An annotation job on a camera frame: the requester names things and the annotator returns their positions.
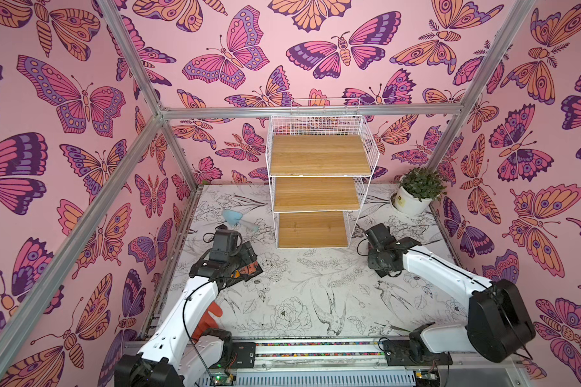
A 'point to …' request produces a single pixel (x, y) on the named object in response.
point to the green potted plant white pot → (420, 188)
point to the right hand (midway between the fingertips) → (374, 261)
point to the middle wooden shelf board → (311, 193)
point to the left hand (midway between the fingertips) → (246, 250)
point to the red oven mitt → (207, 322)
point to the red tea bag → (248, 272)
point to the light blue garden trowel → (235, 218)
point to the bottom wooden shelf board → (312, 230)
